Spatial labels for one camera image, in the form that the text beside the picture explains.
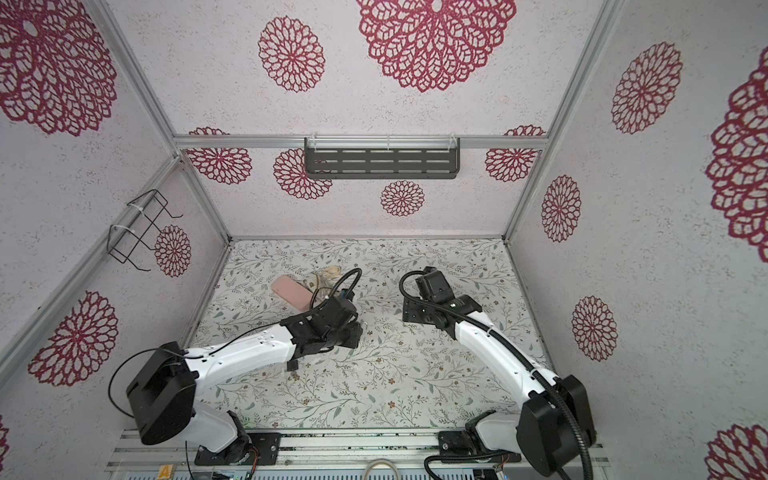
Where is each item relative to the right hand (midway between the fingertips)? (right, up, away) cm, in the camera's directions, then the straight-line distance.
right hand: (414, 304), depth 83 cm
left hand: (-16, -9, +1) cm, 18 cm away
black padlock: (-35, -18, +3) cm, 40 cm away
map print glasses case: (-29, +5, +21) cm, 37 cm away
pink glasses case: (-39, +1, +19) cm, 44 cm away
